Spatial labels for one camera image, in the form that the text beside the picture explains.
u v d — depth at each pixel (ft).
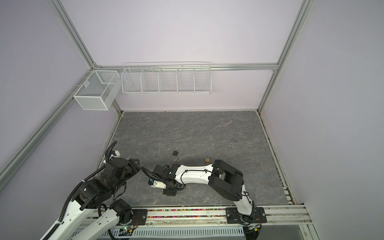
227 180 1.58
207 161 3.07
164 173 2.15
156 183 2.42
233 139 3.44
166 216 2.47
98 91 3.25
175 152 3.17
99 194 1.52
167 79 3.25
